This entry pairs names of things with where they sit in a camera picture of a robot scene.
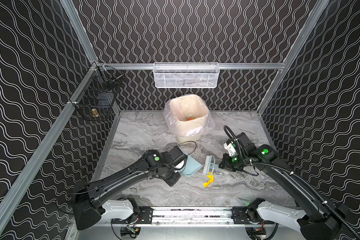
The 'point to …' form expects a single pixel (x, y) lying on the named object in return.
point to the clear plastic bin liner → (209, 124)
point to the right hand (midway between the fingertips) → (219, 166)
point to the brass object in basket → (94, 113)
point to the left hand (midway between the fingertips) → (177, 180)
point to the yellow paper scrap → (211, 179)
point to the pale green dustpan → (192, 166)
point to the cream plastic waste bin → (188, 113)
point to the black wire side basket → (96, 98)
